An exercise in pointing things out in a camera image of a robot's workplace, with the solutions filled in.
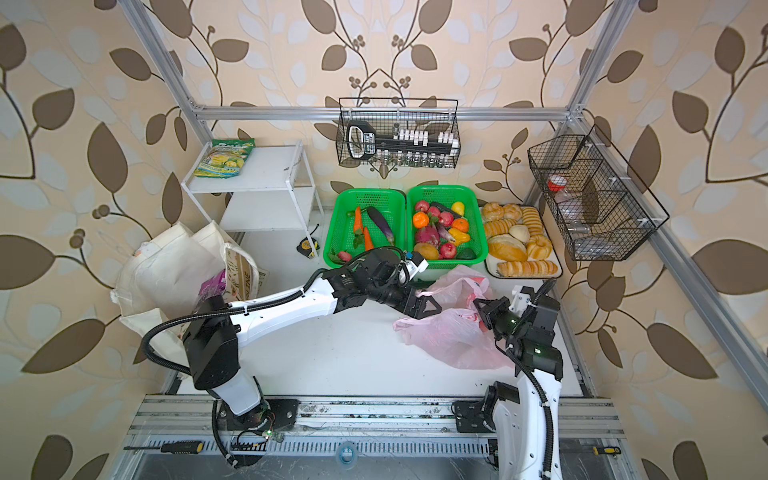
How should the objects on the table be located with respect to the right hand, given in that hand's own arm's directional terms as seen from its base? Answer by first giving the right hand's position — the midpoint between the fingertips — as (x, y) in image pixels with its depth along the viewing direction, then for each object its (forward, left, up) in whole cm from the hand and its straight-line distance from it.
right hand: (475, 303), depth 77 cm
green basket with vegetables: (+45, +32, -14) cm, 57 cm away
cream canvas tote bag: (+11, +83, +1) cm, 83 cm away
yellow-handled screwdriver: (-31, -28, -16) cm, 44 cm away
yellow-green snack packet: (+38, +68, +20) cm, 80 cm away
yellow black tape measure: (+30, +53, -13) cm, 62 cm away
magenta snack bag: (+11, +73, -5) cm, 74 cm away
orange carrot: (+41, +34, -13) cm, 54 cm away
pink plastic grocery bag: (-7, +6, -1) cm, 9 cm away
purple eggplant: (+41, +25, -13) cm, 50 cm away
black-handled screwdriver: (-27, +73, -15) cm, 79 cm away
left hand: (-2, +11, +4) cm, 12 cm away
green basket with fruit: (+37, +1, -11) cm, 39 cm away
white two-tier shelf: (+28, +56, +17) cm, 65 cm away
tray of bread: (+28, -24, -11) cm, 39 cm away
